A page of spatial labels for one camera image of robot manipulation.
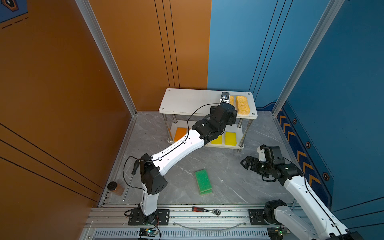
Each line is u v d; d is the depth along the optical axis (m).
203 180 0.81
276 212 0.62
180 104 0.78
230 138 0.94
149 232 0.71
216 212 0.74
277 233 0.70
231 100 0.75
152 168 0.45
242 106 0.71
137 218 0.72
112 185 0.73
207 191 0.80
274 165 0.59
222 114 0.51
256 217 0.73
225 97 0.60
